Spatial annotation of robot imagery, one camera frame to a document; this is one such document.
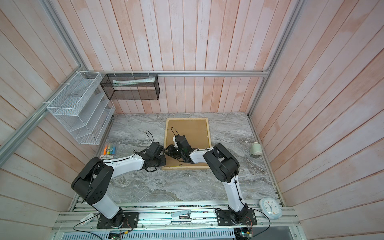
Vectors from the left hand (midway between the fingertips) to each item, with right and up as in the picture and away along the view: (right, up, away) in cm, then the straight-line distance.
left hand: (163, 163), depth 93 cm
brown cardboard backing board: (+20, +18, +16) cm, 31 cm away
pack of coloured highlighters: (-38, +7, +5) cm, 39 cm away
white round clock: (+58, -19, -18) cm, 64 cm away
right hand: (0, +7, +1) cm, 7 cm away
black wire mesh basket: (-25, +52, +11) cm, 59 cm away
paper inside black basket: (-19, +51, -3) cm, 54 cm away
